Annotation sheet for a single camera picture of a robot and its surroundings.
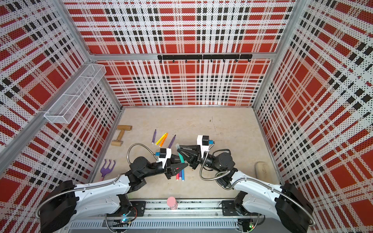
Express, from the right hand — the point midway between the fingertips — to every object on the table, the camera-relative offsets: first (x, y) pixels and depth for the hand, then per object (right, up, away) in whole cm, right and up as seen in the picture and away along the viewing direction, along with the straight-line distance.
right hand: (180, 148), depth 62 cm
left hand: (+4, -7, +4) cm, 8 cm away
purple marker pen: (-23, -3, +37) cm, 44 cm away
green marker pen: (+1, -4, +1) cm, 4 cm away
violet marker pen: (-10, -3, +38) cm, 39 cm away
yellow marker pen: (-18, -1, +39) cm, 43 cm away
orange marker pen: (-17, -3, +38) cm, 41 cm away
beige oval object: (+46, -18, +21) cm, 53 cm away
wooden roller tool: (-46, -3, +37) cm, 60 cm away
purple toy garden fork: (-49, -19, +24) cm, 57 cm away
